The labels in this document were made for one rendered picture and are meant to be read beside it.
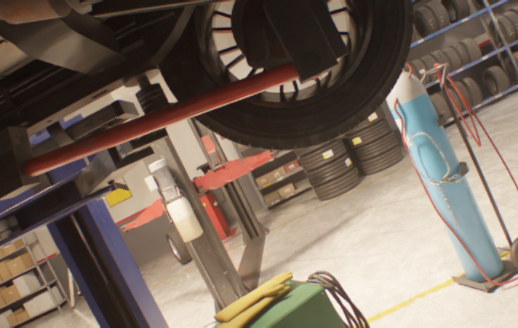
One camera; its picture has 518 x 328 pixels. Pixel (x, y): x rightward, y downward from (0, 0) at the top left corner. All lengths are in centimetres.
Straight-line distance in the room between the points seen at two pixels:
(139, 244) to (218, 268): 638
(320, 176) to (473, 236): 482
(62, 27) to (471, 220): 233
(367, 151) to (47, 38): 712
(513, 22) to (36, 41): 947
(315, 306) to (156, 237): 869
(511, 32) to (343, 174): 459
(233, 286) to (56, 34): 350
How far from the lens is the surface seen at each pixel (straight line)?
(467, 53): 944
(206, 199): 847
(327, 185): 729
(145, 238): 1030
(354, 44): 135
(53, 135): 154
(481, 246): 276
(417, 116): 254
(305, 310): 166
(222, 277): 413
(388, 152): 776
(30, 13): 65
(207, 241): 402
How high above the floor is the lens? 132
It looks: 2 degrees down
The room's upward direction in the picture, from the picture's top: 26 degrees counter-clockwise
